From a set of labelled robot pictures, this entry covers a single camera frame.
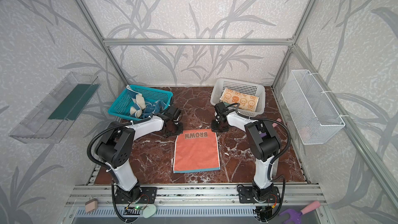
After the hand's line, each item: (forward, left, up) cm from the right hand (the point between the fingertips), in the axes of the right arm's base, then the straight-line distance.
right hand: (214, 125), depth 97 cm
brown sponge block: (-42, +57, +2) cm, 71 cm away
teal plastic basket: (+12, +61, +6) cm, 62 cm away
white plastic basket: (+28, -27, +4) cm, 39 cm away
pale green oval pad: (-44, +30, +1) cm, 54 cm away
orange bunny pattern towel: (+18, -23, +1) cm, 29 cm away
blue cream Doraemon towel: (+9, +47, +5) cm, 48 cm away
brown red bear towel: (-16, +10, -2) cm, 19 cm away
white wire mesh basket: (-16, -39, +33) cm, 54 cm away
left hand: (-2, +19, +1) cm, 20 cm away
